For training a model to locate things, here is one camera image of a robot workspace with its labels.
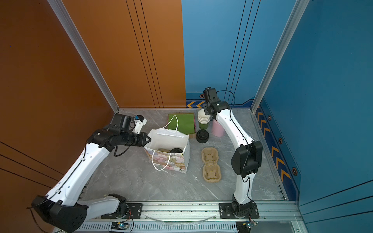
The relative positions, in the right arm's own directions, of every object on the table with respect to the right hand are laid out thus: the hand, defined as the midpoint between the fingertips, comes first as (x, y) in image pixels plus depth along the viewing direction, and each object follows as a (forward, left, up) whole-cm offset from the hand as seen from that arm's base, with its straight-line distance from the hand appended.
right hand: (213, 105), depth 89 cm
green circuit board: (-58, +49, -26) cm, 81 cm away
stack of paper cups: (-2, +6, -12) cm, 13 cm away
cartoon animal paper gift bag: (-20, +28, -17) cm, 38 cm away
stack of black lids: (-9, +6, -21) cm, 23 cm away
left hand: (-23, +34, 0) cm, 42 cm away
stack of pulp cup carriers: (-32, +2, -23) cm, 40 cm away
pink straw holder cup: (-4, -4, -19) cm, 20 cm away
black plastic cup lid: (-26, +22, -9) cm, 35 cm away
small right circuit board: (-58, -13, -27) cm, 65 cm away
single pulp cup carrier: (-21, +31, -18) cm, 41 cm away
